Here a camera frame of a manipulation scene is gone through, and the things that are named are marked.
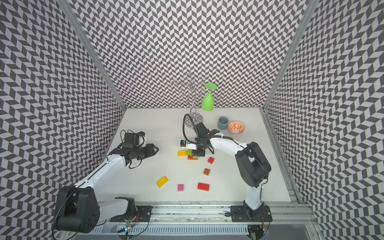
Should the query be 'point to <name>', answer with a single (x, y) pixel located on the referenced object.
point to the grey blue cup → (223, 121)
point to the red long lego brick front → (203, 186)
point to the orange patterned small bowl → (236, 127)
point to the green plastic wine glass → (208, 101)
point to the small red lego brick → (210, 160)
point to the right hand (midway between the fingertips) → (195, 151)
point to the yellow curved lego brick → (182, 153)
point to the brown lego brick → (206, 171)
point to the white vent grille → (188, 230)
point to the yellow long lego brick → (162, 181)
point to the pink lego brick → (180, 187)
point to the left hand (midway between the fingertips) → (155, 151)
